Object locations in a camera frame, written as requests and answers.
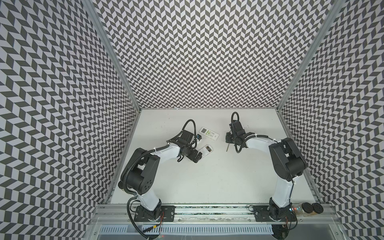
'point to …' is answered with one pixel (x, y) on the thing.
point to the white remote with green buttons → (209, 133)
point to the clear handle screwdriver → (227, 147)
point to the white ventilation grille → (189, 230)
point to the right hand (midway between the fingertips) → (229, 139)
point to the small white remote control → (206, 150)
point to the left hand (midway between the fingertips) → (194, 153)
